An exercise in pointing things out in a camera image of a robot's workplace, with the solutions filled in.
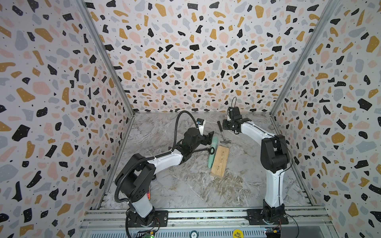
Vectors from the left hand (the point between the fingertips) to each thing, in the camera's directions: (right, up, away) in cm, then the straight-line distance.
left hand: (211, 129), depth 86 cm
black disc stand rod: (+1, -14, +12) cm, 18 cm away
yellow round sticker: (+12, -49, -15) cm, 53 cm away
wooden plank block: (+5, -22, +2) cm, 23 cm away
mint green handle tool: (+4, -9, +15) cm, 18 cm away
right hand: (+13, +4, +17) cm, 22 cm away
